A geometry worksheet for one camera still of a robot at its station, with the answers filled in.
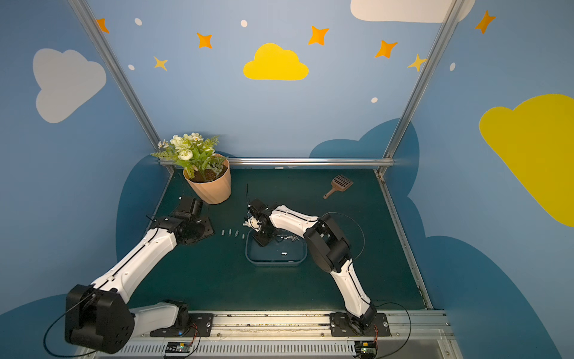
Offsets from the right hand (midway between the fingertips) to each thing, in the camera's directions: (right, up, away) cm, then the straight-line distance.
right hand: (264, 239), depth 95 cm
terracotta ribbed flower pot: (-22, +24, -1) cm, 32 cm away
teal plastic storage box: (+8, -4, -3) cm, 9 cm away
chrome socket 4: (-10, +1, +1) cm, 10 cm away
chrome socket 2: (-16, +3, +3) cm, 17 cm away
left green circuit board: (-26, -30, -23) cm, 46 cm away
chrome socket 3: (-13, +2, +1) cm, 13 cm away
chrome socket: (-19, +2, +3) cm, 19 cm away
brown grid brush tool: (+37, +25, +20) cm, 49 cm away
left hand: (-21, +7, -10) cm, 24 cm away
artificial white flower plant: (-27, +35, -9) cm, 45 cm away
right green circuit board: (+37, -32, -22) cm, 53 cm away
